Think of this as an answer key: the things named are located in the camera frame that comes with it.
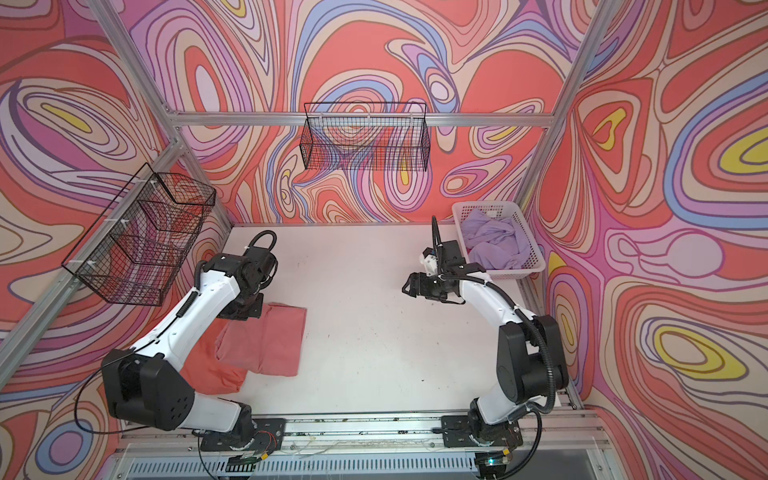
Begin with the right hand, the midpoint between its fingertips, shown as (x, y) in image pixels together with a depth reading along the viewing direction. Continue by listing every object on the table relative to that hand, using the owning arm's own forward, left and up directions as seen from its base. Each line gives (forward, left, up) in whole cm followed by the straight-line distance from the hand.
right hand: (418, 296), depth 88 cm
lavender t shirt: (+24, -30, -3) cm, 38 cm away
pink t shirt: (-12, +43, -4) cm, 45 cm away
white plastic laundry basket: (+13, -41, -2) cm, 43 cm away
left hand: (-7, +48, +6) cm, 48 cm away
